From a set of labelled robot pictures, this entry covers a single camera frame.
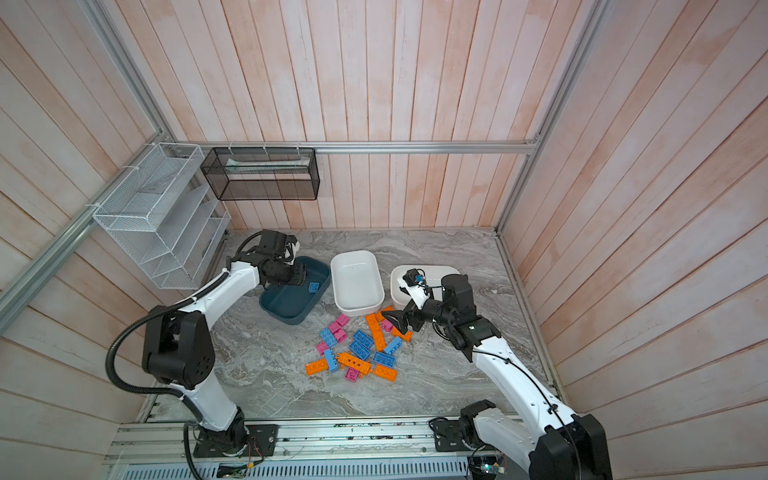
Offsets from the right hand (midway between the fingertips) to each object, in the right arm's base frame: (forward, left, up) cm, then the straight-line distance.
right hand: (395, 299), depth 77 cm
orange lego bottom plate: (-13, +2, -19) cm, 23 cm away
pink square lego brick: (+3, +16, -17) cm, 24 cm away
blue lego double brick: (-5, +10, -18) cm, 21 cm away
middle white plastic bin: (+19, +13, -20) cm, 30 cm away
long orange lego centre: (0, +5, -20) cm, 20 cm away
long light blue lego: (-11, +18, -17) cm, 27 cm away
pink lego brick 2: (-6, +21, -18) cm, 29 cm away
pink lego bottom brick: (-14, +12, -17) cm, 25 cm away
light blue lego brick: (-5, 0, -17) cm, 18 cm away
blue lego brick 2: (-3, +20, -19) cm, 28 cm away
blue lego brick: (-9, +3, -18) cm, 21 cm away
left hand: (+12, +30, -9) cm, 33 cm away
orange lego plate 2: (-1, -4, -20) cm, 20 cm away
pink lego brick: (-3, +16, -18) cm, 24 cm away
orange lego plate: (-12, +22, -19) cm, 32 cm away
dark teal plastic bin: (+8, +34, -17) cm, 39 cm away
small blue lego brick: (+15, +28, -17) cm, 36 cm away
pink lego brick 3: (+1, +2, -18) cm, 18 cm away
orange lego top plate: (+7, +2, -19) cm, 20 cm away
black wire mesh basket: (+48, +48, +5) cm, 68 cm away
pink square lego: (+1, +19, -18) cm, 26 cm away
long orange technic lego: (-11, +12, -18) cm, 24 cm away
